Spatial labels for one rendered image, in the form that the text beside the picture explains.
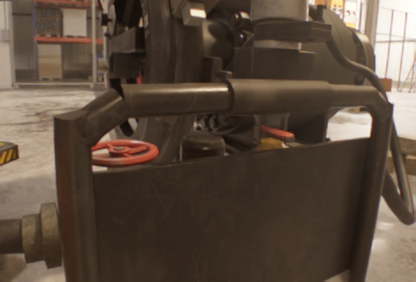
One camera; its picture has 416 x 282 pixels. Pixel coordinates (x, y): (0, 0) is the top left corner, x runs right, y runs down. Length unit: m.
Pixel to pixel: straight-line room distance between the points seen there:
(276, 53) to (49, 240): 0.38
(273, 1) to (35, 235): 0.40
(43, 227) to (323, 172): 0.30
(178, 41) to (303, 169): 0.50
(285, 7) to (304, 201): 0.27
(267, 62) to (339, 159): 0.17
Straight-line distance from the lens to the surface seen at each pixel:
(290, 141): 0.48
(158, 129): 0.83
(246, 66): 0.46
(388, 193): 0.62
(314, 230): 0.41
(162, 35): 0.77
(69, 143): 0.21
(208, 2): 0.73
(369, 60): 1.57
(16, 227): 0.30
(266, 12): 0.47
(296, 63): 0.50
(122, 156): 0.28
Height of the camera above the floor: 0.58
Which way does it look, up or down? 11 degrees down
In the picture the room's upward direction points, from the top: 2 degrees clockwise
